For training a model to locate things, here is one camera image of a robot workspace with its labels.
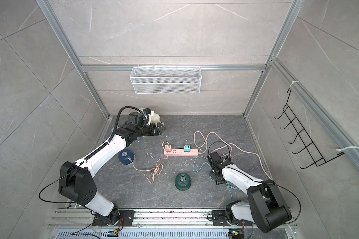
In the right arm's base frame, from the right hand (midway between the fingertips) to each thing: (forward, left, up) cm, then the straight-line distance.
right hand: (217, 175), depth 89 cm
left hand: (+20, +33, +24) cm, 45 cm away
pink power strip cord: (+23, -11, +1) cm, 25 cm away
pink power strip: (+14, +22, +4) cm, 27 cm away
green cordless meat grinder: (-8, +21, +12) cm, 25 cm away
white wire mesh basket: (+55, +32, +31) cm, 71 cm away
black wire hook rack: (-8, -33, +34) cm, 48 cm away
